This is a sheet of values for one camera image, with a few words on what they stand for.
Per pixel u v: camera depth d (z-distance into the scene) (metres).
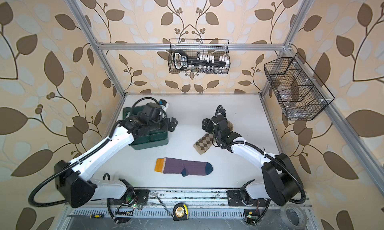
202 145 0.92
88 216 0.70
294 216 0.70
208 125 0.77
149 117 0.58
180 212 0.68
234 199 0.73
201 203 0.74
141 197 0.74
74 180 0.38
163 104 0.70
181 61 0.84
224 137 0.65
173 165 0.85
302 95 0.73
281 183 0.42
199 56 0.81
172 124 0.71
